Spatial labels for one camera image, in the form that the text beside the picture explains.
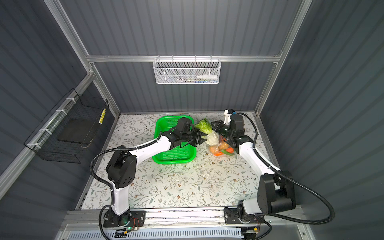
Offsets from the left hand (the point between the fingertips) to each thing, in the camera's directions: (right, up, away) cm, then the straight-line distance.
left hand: (211, 134), depth 83 cm
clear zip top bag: (+4, -7, +6) cm, 11 cm away
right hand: (+1, +6, -1) cm, 6 cm away
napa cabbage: (-3, +4, +2) cm, 5 cm away
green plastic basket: (-21, -14, +13) cm, 29 cm away
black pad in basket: (-67, +2, -10) cm, 68 cm away
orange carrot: (+7, -13, +10) cm, 18 cm away
